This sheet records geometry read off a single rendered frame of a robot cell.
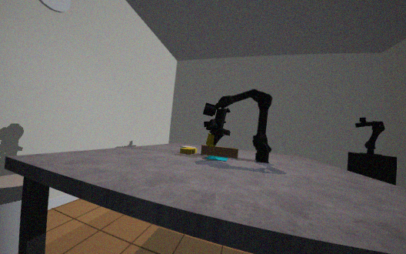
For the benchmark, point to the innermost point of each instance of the yellow flat block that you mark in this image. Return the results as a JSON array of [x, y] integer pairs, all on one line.
[[188, 150]]

